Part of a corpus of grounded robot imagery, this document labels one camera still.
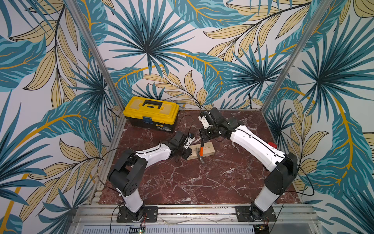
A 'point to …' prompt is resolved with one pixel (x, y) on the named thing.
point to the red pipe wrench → (272, 144)
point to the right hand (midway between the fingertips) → (201, 134)
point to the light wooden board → (208, 149)
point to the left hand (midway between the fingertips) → (188, 153)
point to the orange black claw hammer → (200, 151)
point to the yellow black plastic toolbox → (152, 112)
